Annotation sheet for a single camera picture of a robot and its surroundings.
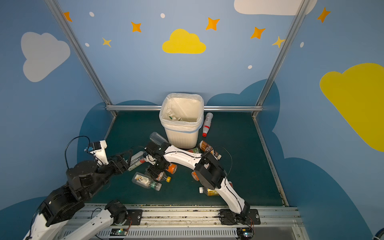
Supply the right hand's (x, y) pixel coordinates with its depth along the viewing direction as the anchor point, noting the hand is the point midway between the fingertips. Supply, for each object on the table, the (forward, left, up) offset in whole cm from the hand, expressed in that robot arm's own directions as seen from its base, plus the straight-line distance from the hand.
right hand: (157, 171), depth 86 cm
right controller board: (-26, -48, -5) cm, 55 cm away
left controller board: (-29, +14, -5) cm, 33 cm away
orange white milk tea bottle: (-1, -22, -1) cm, 22 cm away
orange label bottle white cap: (+1, -9, +3) cm, 9 cm away
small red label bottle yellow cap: (-2, -3, -2) cm, 4 cm away
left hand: (-4, +5, +28) cm, 29 cm away
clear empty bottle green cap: (+24, +5, 0) cm, 24 cm away
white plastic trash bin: (+38, -11, +8) cm, 40 cm away
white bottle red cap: (+38, -29, +1) cm, 48 cm away
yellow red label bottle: (-10, -29, 0) cm, 31 cm away
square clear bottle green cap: (-6, +5, +1) cm, 8 cm away
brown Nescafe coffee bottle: (+18, -27, 0) cm, 33 cm away
